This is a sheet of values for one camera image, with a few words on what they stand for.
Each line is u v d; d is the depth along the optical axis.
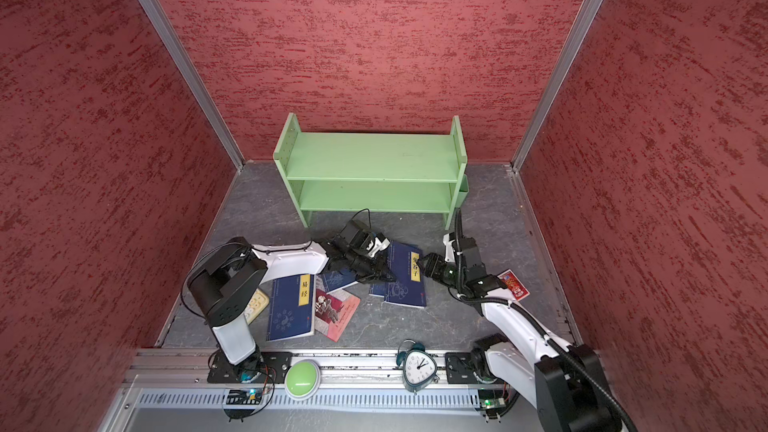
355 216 0.76
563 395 0.40
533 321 0.49
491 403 0.70
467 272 0.66
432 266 0.76
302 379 0.71
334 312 0.83
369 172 0.80
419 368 0.71
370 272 0.78
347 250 0.73
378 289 0.87
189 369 0.76
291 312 0.81
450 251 0.77
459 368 0.74
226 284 0.47
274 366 0.74
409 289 0.85
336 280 0.87
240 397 0.72
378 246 0.83
